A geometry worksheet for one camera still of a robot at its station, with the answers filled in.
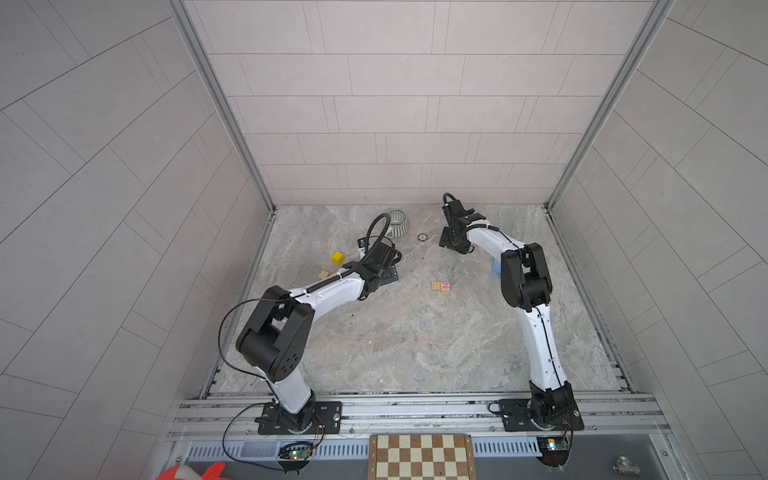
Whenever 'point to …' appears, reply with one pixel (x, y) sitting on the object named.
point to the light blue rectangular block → (496, 267)
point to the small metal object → (624, 466)
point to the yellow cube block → (338, 257)
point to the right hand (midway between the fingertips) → (445, 242)
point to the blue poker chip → (422, 237)
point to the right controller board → (555, 451)
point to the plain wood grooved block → (436, 286)
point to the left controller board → (295, 455)
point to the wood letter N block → (445, 286)
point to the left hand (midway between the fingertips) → (388, 268)
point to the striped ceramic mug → (398, 224)
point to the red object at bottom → (184, 472)
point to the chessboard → (421, 457)
